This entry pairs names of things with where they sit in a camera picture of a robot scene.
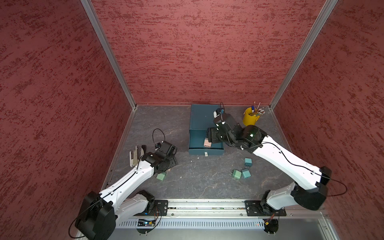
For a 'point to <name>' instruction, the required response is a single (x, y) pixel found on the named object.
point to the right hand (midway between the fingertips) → (212, 135)
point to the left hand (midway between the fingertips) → (170, 166)
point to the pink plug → (206, 143)
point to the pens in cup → (257, 111)
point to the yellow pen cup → (248, 119)
